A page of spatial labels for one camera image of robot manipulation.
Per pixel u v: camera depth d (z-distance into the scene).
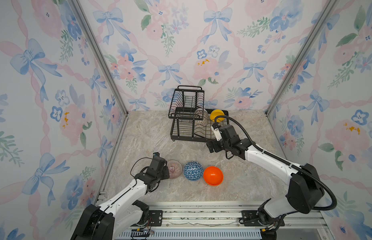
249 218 0.74
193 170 0.88
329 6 0.69
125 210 0.44
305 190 0.42
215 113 1.10
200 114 1.14
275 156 0.50
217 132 0.69
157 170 0.67
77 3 0.68
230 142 0.65
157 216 0.75
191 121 0.89
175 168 0.90
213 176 0.85
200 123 1.10
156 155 0.78
